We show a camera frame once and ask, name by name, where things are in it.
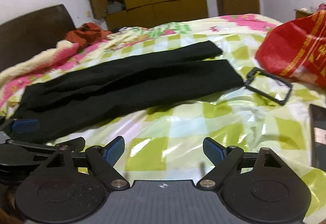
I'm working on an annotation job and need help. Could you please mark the black pants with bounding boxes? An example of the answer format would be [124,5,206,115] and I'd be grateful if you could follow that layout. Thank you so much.
[10,41,244,144]

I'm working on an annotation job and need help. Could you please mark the green checkered plastic sheet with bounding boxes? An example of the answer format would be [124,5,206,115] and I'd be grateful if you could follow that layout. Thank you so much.
[25,25,326,222]

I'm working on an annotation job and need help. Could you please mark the dark brown headboard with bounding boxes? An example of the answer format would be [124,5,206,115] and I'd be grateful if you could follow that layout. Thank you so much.
[0,4,76,71]

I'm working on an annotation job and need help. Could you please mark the dark smartphone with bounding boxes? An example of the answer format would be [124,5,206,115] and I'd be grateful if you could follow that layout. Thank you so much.
[309,104,326,172]

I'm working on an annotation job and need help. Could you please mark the rust red garment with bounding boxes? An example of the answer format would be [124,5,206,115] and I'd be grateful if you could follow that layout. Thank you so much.
[65,22,112,49]

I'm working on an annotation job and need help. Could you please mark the pink cream floral quilt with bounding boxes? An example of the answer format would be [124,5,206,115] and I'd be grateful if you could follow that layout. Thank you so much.
[1,14,281,117]

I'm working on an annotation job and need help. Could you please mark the red gold fabric bag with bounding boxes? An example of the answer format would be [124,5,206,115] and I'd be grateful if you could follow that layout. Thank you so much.
[255,10,325,89]

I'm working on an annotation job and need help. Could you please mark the grey box in wardrobe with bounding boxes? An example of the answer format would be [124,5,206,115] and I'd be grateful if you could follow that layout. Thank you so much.
[106,2,125,15]

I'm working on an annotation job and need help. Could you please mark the wooden side desk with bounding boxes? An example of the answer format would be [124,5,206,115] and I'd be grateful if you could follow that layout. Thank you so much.
[295,9,313,19]

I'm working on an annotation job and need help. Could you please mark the black rectangular plastic frame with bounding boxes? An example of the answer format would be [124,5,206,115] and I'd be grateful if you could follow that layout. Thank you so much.
[245,67,293,106]

